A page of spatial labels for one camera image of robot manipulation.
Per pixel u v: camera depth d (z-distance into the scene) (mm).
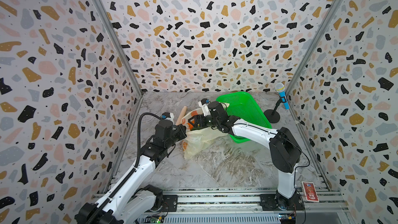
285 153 495
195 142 747
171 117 718
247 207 732
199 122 763
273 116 1067
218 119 687
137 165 491
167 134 614
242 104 1130
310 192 766
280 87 897
